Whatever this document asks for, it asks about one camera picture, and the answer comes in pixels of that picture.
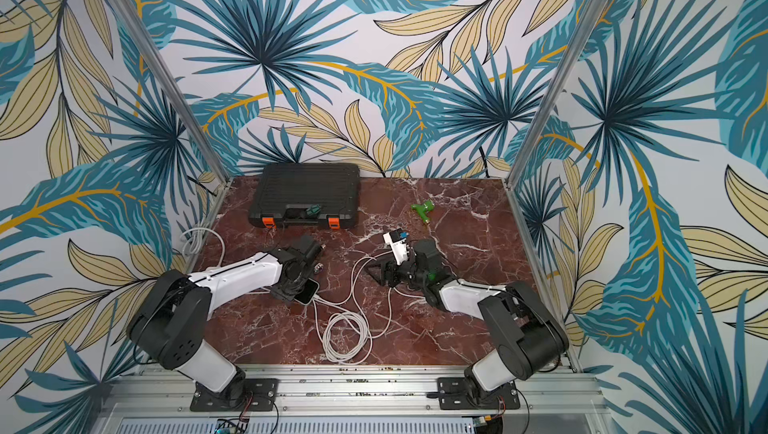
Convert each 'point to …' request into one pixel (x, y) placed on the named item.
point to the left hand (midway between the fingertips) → (301, 283)
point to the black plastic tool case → (287, 189)
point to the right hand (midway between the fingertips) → (356, 278)
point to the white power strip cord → (193, 237)
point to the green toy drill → (423, 209)
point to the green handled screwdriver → (314, 209)
